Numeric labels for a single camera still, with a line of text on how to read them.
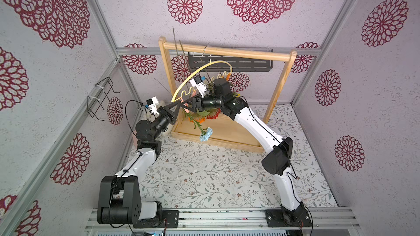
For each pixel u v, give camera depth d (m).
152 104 0.70
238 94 1.19
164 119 0.67
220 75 0.84
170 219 0.73
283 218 0.65
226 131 0.99
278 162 0.61
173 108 0.71
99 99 0.76
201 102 0.66
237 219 0.75
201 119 0.85
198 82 0.67
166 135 1.02
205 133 0.71
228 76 0.91
